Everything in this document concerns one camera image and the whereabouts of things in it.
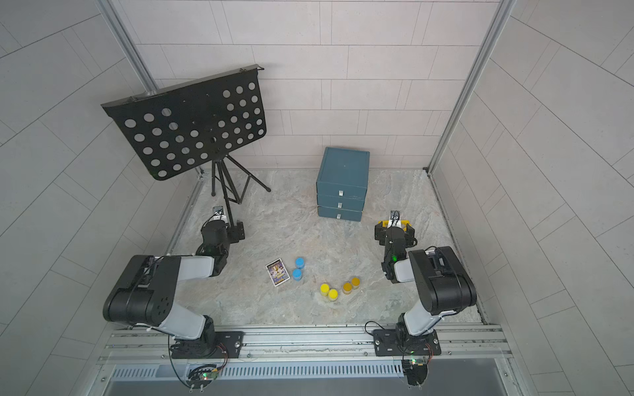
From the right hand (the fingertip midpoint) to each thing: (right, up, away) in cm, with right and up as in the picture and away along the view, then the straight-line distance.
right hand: (394, 220), depth 95 cm
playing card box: (-43, -17, -10) cm, 47 cm away
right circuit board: (-1, -38, -27) cm, 47 cm away
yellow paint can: (-27, -21, -15) cm, 37 cm away
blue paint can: (-36, -14, -8) cm, 39 cm away
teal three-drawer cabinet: (-21, +14, -9) cm, 27 cm away
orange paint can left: (-19, -21, -13) cm, 31 cm away
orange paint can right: (-16, -19, -14) cm, 29 cm away
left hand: (-64, 0, 0) cm, 64 cm away
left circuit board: (-60, -38, -30) cm, 77 cm away
